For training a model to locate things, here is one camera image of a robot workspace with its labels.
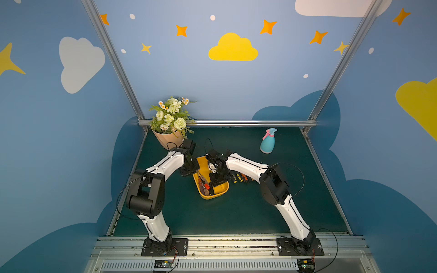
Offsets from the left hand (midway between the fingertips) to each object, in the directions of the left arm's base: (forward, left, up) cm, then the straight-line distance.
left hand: (195, 169), depth 94 cm
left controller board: (-44, +10, -7) cm, 45 cm away
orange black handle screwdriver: (-17, -23, +24) cm, 38 cm away
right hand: (-6, -12, -5) cm, 14 cm away
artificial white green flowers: (+17, +12, +23) cm, 31 cm away
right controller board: (-42, -53, -8) cm, 68 cm away
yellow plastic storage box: (-10, -14, -4) cm, 17 cm away
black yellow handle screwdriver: (-4, -22, -5) cm, 23 cm away
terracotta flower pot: (+13, +13, +10) cm, 21 cm away
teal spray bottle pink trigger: (+19, -43, +3) cm, 47 cm away
